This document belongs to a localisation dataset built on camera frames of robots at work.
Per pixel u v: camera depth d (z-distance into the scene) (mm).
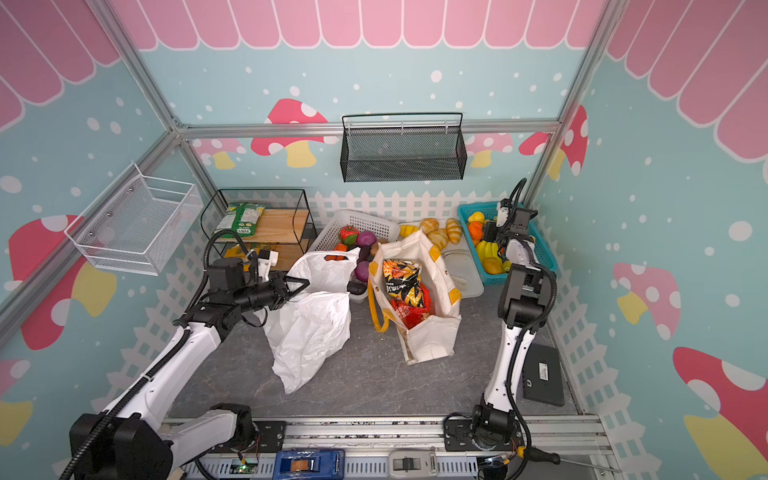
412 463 678
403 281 859
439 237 1109
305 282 770
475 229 1075
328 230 1082
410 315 876
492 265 981
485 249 1086
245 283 658
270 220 1043
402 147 933
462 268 1073
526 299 646
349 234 1090
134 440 384
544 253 969
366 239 1090
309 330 772
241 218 969
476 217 1123
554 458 696
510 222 876
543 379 815
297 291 736
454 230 1160
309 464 668
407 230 1158
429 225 1163
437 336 788
